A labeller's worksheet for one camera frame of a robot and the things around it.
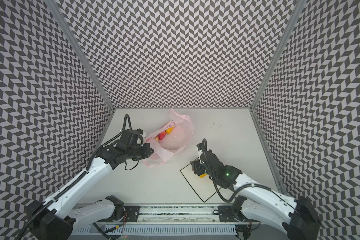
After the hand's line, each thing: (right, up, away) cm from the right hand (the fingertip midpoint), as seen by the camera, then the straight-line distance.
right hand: (196, 165), depth 79 cm
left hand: (-22, +7, -2) cm, 24 cm away
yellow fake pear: (+2, -1, -12) cm, 12 cm away
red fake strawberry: (-22, +14, +20) cm, 33 cm away
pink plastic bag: (-15, +8, +23) cm, 28 cm away
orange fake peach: (-18, +17, +25) cm, 35 cm away
